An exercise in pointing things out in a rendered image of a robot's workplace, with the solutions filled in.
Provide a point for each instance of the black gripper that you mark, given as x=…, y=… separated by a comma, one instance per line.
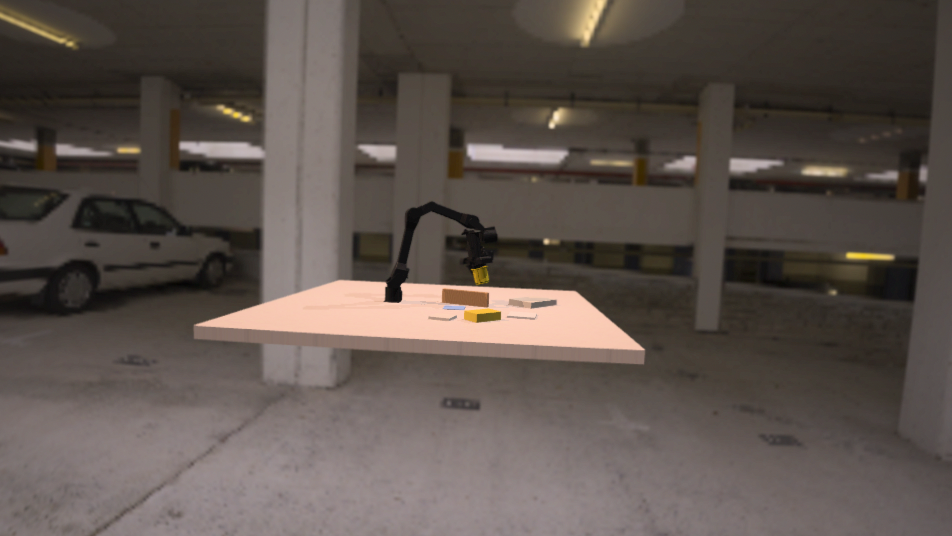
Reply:
x=475, y=259

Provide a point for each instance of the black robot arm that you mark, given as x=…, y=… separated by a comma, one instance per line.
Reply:
x=393, y=292

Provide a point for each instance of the yellow flat block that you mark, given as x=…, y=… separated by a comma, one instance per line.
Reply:
x=482, y=315

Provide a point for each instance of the yellow cup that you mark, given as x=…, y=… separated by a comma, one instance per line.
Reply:
x=480, y=275

